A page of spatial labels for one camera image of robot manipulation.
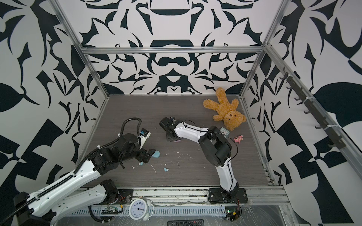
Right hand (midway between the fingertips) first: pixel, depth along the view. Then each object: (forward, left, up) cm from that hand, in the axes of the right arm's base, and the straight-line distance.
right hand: (172, 135), depth 95 cm
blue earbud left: (-18, +18, -1) cm, 25 cm away
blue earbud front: (-21, +3, -2) cm, 22 cm away
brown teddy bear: (+9, -40, +5) cm, 42 cm away
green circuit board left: (-41, +28, -1) cm, 49 cm away
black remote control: (-46, -8, 0) cm, 47 cm away
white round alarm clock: (-40, +14, +1) cm, 43 cm away
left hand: (-13, +12, +15) cm, 23 cm away
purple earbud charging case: (-5, -4, +1) cm, 6 cm away
